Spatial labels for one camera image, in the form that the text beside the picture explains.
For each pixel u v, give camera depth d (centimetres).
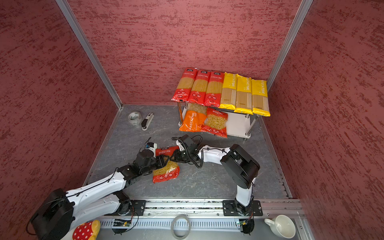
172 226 70
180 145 74
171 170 82
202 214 74
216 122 97
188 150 71
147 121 106
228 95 76
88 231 64
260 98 75
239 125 103
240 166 51
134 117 113
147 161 66
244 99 74
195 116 100
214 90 78
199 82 82
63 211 40
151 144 77
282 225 68
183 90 77
